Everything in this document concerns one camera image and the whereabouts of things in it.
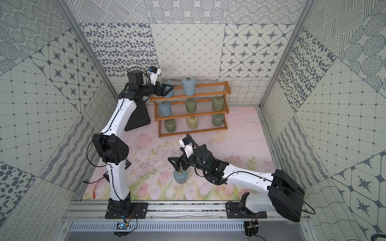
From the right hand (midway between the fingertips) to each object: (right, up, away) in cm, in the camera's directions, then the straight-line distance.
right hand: (176, 155), depth 75 cm
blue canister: (-4, +33, +10) cm, 34 cm away
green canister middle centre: (+7, +27, +18) cm, 33 cm away
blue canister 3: (+2, -13, +3) cm, 13 cm away
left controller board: (-26, -34, -3) cm, 43 cm away
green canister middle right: (+24, +28, +18) cm, 41 cm away
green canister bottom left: (-7, +14, +23) cm, 28 cm away
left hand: (-2, +37, +7) cm, 38 cm away
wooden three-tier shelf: (+15, +34, +14) cm, 39 cm away
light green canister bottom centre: (+7, +16, +27) cm, 32 cm away
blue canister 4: (-9, +25, +16) cm, 31 cm away
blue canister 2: (+6, +37, +7) cm, 38 cm away
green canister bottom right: (+25, +18, +27) cm, 41 cm away
